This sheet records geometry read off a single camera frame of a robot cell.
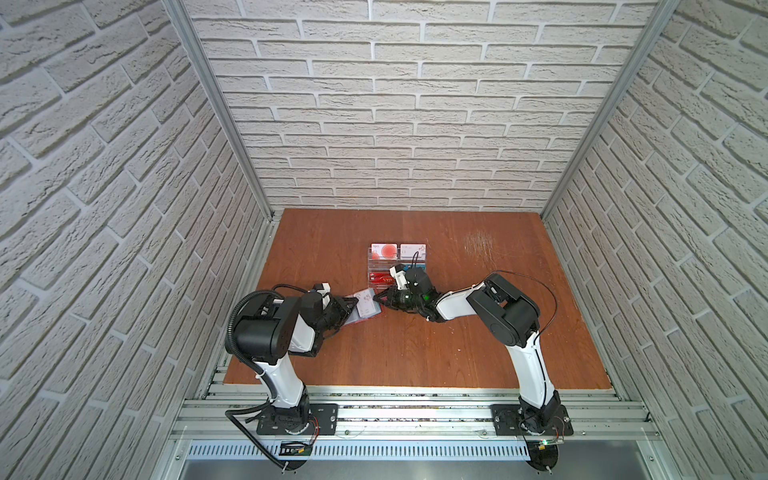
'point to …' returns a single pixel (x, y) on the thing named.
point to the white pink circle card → (384, 251)
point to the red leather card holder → (355, 315)
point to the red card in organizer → (381, 278)
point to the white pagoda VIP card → (365, 304)
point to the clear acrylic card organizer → (384, 265)
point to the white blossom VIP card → (408, 250)
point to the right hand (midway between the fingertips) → (373, 299)
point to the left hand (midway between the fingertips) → (360, 296)
